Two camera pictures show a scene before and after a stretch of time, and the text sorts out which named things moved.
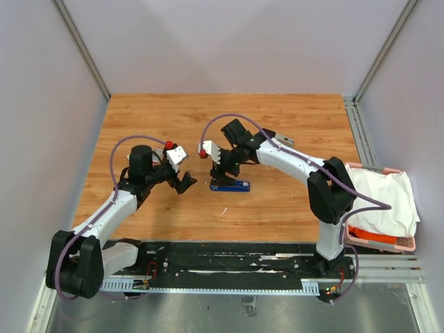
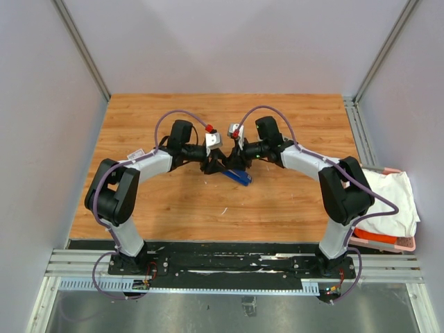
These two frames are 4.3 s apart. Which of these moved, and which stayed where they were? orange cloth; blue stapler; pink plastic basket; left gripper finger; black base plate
Moved: left gripper finger; blue stapler
Stayed: orange cloth; black base plate; pink plastic basket
